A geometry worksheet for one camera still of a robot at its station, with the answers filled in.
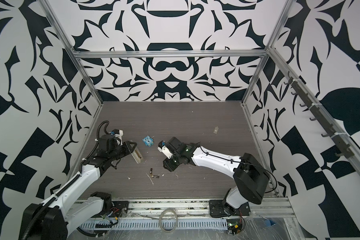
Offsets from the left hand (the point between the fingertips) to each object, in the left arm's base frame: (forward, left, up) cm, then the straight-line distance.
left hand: (135, 141), depth 84 cm
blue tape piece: (-38, -65, -13) cm, 77 cm away
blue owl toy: (+6, -5, -11) cm, 14 cm away
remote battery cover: (+15, -50, -13) cm, 54 cm away
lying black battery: (-15, -11, -13) cm, 23 cm away
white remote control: (-7, -1, -3) cm, 8 cm away
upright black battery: (-12, -8, -12) cm, 19 cm away
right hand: (-11, -17, -4) cm, 21 cm away
